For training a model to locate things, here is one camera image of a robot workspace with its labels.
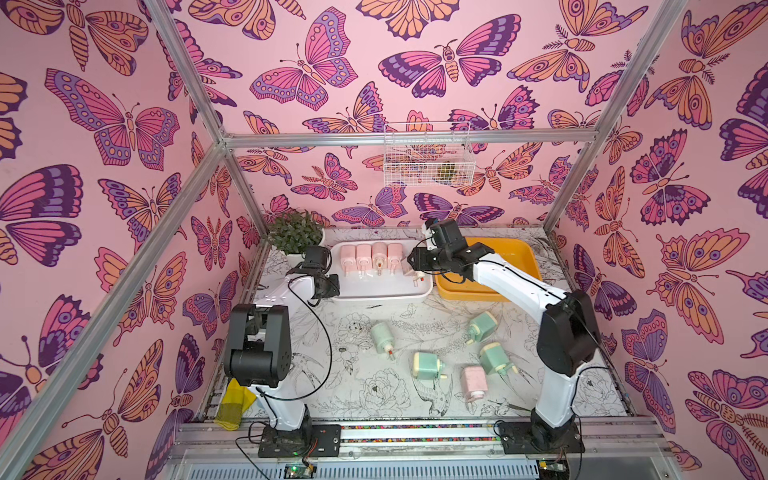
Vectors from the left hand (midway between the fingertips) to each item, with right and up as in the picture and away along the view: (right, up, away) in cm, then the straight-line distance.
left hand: (334, 284), depth 98 cm
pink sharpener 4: (+20, +9, +2) cm, 22 cm away
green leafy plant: (-12, +17, -4) cm, 21 cm away
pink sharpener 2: (+9, +9, +5) cm, 14 cm away
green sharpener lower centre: (+29, -20, -19) cm, 40 cm away
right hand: (+24, +8, -9) cm, 27 cm away
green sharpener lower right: (+46, -18, -18) cm, 53 cm away
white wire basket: (+32, +42, -3) cm, 53 cm away
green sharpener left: (+17, -13, -14) cm, 26 cm away
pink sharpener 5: (+26, +4, -10) cm, 28 cm away
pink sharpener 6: (+40, -22, -21) cm, 51 cm away
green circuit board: (-3, -42, -27) cm, 50 cm away
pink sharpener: (+4, +9, +5) cm, 11 cm away
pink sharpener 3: (+15, +10, +5) cm, 18 cm away
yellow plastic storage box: (+65, +11, +13) cm, 67 cm away
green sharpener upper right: (+45, -11, -12) cm, 48 cm away
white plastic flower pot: (-12, +8, -4) cm, 15 cm away
